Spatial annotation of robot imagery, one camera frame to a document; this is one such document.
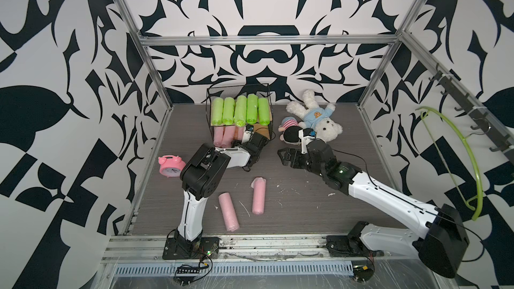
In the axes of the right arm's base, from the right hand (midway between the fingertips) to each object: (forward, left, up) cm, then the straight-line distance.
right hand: (284, 150), depth 79 cm
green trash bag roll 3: (+20, +18, +1) cm, 27 cm away
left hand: (+16, +20, -15) cm, 29 cm away
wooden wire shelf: (+48, +8, -12) cm, 50 cm away
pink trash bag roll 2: (+17, +25, -13) cm, 32 cm away
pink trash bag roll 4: (-20, +22, -16) cm, 34 cm away
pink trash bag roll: (+18, +30, -12) cm, 37 cm away
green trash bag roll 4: (+23, +13, +2) cm, 27 cm away
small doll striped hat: (+24, -4, -13) cm, 28 cm away
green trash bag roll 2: (+19, +23, +2) cm, 30 cm away
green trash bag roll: (+21, +28, +1) cm, 35 cm away
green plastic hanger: (-23, -53, +4) cm, 58 cm away
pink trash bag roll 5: (-12, +10, -16) cm, 22 cm away
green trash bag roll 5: (+20, +8, +1) cm, 21 cm away
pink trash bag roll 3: (+19, +20, -13) cm, 31 cm away
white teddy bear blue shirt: (+26, -19, -12) cm, 34 cm away
